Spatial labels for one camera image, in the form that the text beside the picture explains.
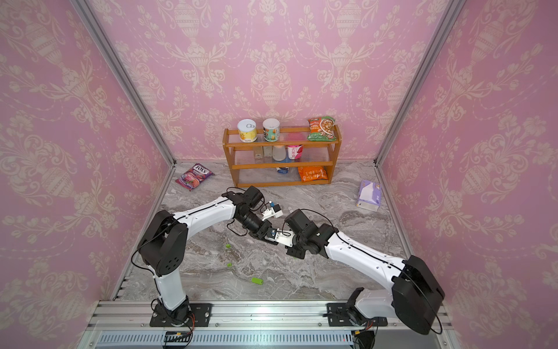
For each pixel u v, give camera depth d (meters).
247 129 0.86
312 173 1.10
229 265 0.85
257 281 0.82
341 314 0.74
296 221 0.62
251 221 0.75
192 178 1.10
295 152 0.97
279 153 0.99
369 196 1.00
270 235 0.70
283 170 1.12
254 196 0.76
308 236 0.61
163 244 0.48
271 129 0.85
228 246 0.90
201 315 0.74
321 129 0.88
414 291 0.40
